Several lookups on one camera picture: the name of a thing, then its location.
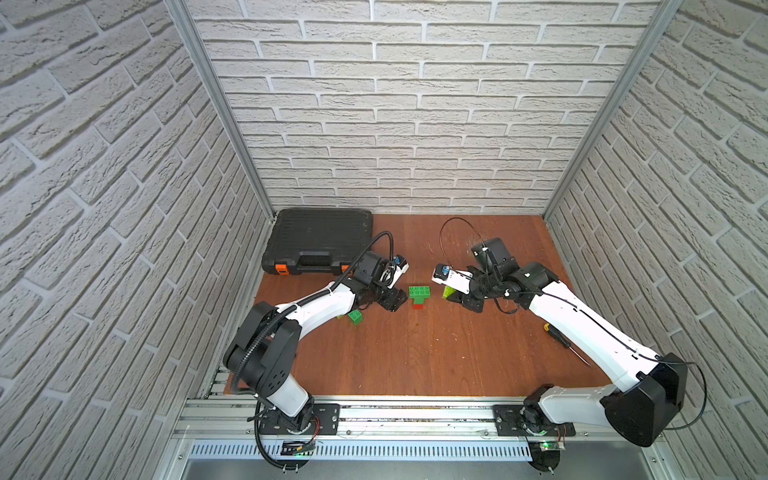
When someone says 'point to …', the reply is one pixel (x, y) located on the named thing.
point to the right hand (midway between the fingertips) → (457, 288)
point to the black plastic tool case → (317, 241)
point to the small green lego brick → (355, 316)
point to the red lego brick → (418, 306)
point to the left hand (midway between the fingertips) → (402, 289)
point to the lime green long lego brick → (448, 291)
